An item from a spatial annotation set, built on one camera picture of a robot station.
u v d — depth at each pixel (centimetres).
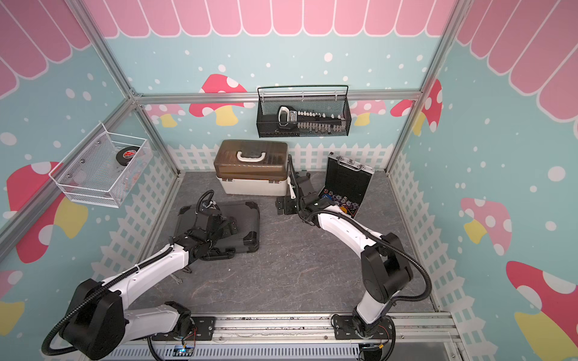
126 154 79
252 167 95
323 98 90
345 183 98
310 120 89
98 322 40
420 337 74
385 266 45
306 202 66
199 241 63
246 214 99
